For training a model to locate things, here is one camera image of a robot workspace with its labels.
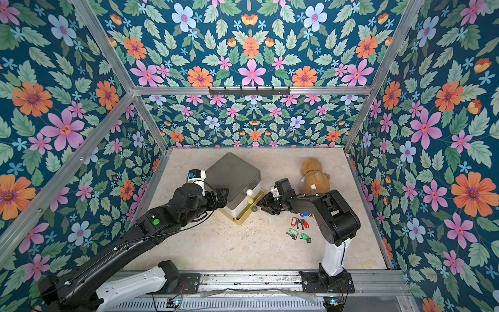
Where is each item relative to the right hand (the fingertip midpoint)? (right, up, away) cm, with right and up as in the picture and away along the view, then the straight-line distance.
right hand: (259, 205), depth 93 cm
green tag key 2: (+22, -13, -7) cm, 26 cm away
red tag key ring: (+17, -7, -2) cm, 18 cm away
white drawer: (-5, +3, -7) cm, 9 cm away
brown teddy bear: (+26, +12, -4) cm, 29 cm away
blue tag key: (+23, -4, 0) cm, 24 cm away
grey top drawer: (-4, +9, -14) cm, 17 cm away
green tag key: (+16, -12, -6) cm, 21 cm away
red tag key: (+21, -8, -3) cm, 23 cm away
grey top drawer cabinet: (-10, +15, -11) cm, 22 cm away
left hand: (-13, +9, -22) cm, 27 cm away
